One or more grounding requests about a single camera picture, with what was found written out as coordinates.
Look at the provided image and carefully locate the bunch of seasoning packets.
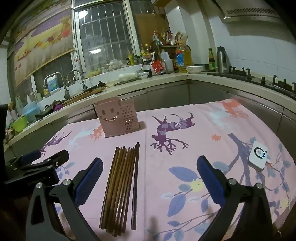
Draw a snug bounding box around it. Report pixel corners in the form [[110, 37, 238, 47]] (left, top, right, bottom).
[[151, 30, 188, 47]]

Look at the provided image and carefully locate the brown board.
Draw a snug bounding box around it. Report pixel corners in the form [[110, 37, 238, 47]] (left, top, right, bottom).
[[135, 13, 170, 48]]

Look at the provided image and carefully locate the white ceramic bowl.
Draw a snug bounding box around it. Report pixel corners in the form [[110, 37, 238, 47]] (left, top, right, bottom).
[[185, 65, 204, 74]]

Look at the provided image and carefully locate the green plastic bowl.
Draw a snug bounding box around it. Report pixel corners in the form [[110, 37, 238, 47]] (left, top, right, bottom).
[[11, 116, 28, 132]]

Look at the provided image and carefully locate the range hood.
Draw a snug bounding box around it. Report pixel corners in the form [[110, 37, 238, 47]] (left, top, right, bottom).
[[215, 0, 285, 24]]

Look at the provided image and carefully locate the row of condiment bottles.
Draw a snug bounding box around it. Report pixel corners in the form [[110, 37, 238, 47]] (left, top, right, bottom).
[[126, 44, 154, 66]]

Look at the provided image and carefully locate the white square device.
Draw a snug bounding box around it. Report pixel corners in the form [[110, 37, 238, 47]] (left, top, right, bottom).
[[247, 141, 269, 172]]

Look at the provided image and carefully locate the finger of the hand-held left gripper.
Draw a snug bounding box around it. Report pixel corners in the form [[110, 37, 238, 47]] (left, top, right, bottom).
[[21, 149, 70, 173], [7, 149, 42, 171]]

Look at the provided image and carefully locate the fruit print window blind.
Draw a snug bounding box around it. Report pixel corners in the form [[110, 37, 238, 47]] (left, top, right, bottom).
[[13, 5, 77, 86]]

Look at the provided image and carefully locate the steel gooseneck faucet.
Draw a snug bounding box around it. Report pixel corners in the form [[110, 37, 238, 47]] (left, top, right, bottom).
[[66, 70, 87, 91], [44, 72, 71, 100]]

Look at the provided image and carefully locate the pink plastic utensil holder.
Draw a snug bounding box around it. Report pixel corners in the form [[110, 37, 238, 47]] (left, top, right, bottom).
[[94, 97, 140, 138]]

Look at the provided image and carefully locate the kitchen counter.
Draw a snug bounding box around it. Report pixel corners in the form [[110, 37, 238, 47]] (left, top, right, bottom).
[[0, 70, 296, 163]]

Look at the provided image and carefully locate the black gas stove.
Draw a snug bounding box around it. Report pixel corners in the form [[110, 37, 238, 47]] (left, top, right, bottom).
[[207, 66, 296, 100]]

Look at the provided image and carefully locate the pink printed tablecloth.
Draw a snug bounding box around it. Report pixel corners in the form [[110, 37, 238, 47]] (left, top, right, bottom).
[[5, 98, 296, 241]]

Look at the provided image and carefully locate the red packet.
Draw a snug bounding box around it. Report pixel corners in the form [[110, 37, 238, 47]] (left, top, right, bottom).
[[151, 59, 166, 75]]

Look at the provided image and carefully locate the wooden spice rack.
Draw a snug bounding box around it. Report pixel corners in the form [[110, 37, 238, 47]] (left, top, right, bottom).
[[153, 45, 178, 70]]

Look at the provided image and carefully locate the bunch of wooden chopsticks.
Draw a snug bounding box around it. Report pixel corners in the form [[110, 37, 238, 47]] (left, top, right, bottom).
[[99, 146, 137, 233]]

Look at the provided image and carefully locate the dark wooden chopstick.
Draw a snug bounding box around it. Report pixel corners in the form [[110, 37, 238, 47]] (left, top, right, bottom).
[[131, 142, 140, 230]]

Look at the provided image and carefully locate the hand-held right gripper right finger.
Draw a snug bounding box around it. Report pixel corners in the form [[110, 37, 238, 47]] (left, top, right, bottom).
[[196, 156, 274, 241]]

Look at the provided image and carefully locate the green capped sauce bottle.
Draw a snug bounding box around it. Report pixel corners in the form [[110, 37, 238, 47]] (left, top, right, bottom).
[[208, 48, 216, 72]]

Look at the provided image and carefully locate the blue and white detergent jug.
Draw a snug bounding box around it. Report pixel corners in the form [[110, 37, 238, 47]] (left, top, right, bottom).
[[44, 74, 61, 94]]

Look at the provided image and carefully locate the white plastic jug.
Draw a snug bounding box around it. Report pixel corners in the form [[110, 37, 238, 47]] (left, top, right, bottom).
[[160, 51, 174, 73]]

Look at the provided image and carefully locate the wooden cutting board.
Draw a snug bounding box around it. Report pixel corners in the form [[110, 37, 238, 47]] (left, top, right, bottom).
[[61, 87, 104, 106]]

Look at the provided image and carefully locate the barred kitchen window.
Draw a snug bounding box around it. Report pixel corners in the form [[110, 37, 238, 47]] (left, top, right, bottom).
[[72, 0, 139, 70]]

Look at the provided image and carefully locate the white vegetable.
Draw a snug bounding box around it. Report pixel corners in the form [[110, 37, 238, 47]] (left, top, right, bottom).
[[118, 72, 137, 81]]

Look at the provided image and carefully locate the cooking oil bottle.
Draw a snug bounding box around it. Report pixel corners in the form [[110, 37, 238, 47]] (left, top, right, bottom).
[[174, 44, 193, 73]]

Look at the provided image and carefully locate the steel thermos jug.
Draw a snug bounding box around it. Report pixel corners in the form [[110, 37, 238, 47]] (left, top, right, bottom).
[[216, 46, 229, 74]]

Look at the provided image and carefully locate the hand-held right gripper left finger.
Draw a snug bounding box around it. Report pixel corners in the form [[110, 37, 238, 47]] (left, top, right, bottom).
[[25, 158, 104, 241]]

